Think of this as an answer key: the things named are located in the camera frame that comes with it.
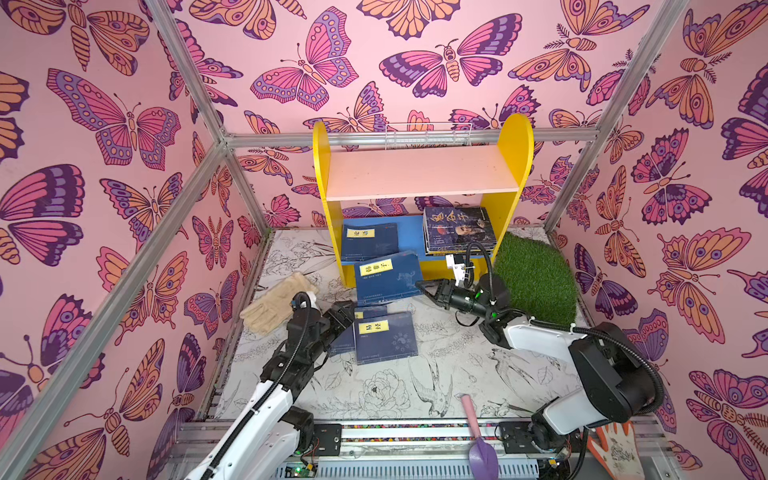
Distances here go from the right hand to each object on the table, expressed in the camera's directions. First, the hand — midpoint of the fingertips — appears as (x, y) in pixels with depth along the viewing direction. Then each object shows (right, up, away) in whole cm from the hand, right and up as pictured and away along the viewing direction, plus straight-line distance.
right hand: (417, 284), depth 77 cm
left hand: (-17, -6, +2) cm, 18 cm away
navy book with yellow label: (-14, +12, +20) cm, 27 cm away
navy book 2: (-20, -18, +12) cm, 29 cm away
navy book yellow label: (-8, +1, +4) cm, 9 cm away
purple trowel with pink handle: (+15, -40, -7) cm, 43 cm away
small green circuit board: (-29, -45, -5) cm, 54 cm away
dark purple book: (+12, +15, +15) cm, 25 cm away
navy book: (-9, -18, +12) cm, 23 cm away
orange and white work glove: (+47, -39, -6) cm, 61 cm away
